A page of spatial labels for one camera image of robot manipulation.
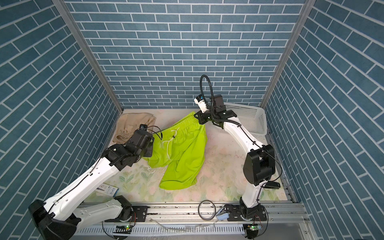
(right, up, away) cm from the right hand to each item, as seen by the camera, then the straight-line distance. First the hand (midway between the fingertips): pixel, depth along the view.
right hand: (195, 113), depth 85 cm
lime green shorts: (-9, -21, +5) cm, 23 cm away
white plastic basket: (+44, -2, +27) cm, 51 cm away
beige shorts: (-49, -6, +21) cm, 54 cm away
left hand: (-24, -17, -9) cm, 31 cm away
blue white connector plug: (+14, -51, -14) cm, 55 cm away
